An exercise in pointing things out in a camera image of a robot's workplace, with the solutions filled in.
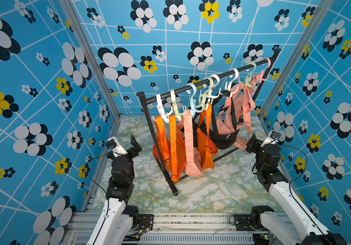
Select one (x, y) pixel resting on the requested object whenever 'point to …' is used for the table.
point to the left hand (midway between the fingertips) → (125, 138)
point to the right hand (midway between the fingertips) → (266, 137)
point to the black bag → (223, 142)
